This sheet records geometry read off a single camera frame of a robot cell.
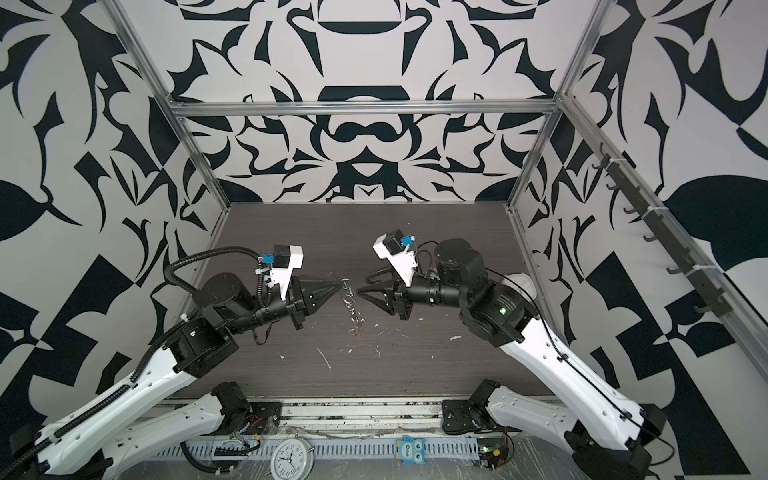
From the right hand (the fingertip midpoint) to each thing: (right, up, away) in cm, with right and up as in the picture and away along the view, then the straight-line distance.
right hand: (365, 285), depth 56 cm
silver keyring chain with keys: (-3, -4, +4) cm, 6 cm away
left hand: (-4, +1, 0) cm, 5 cm away
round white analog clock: (-17, -40, +11) cm, 44 cm away
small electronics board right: (+29, -42, +15) cm, 53 cm away
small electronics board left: (-31, -43, +17) cm, 55 cm away
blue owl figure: (+10, -40, +13) cm, 43 cm away
